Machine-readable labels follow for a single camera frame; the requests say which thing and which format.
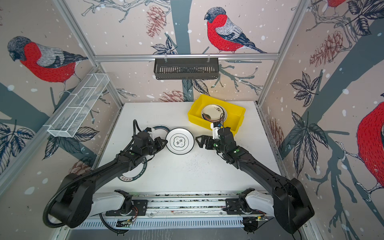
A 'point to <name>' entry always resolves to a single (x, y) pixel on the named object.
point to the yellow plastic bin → (235, 113)
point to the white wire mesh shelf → (78, 105)
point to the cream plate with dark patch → (214, 113)
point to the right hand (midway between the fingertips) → (200, 140)
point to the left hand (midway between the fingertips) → (168, 140)
